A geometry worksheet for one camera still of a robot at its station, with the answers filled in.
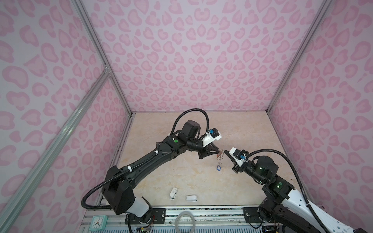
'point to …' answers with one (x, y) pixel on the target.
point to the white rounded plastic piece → (191, 198)
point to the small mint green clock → (98, 223)
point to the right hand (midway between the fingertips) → (226, 150)
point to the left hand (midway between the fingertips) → (218, 147)
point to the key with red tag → (219, 153)
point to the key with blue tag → (218, 167)
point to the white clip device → (173, 193)
